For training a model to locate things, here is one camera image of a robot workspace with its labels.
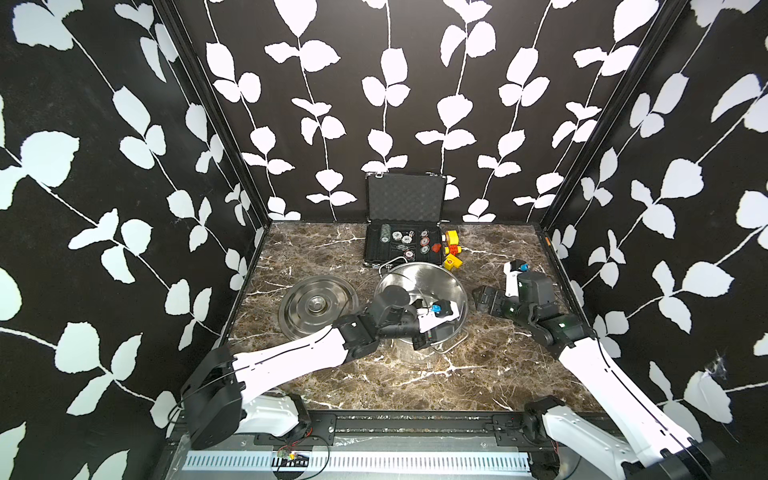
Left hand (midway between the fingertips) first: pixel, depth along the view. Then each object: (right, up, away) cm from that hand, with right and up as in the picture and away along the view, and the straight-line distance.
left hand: (451, 316), depth 69 cm
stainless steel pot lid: (-40, -2, +26) cm, 48 cm away
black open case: (-9, +28, +46) cm, 54 cm away
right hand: (+11, +5, +11) cm, 16 cm away
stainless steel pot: (-4, +6, +13) cm, 15 cm away
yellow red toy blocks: (+8, +12, +39) cm, 41 cm away
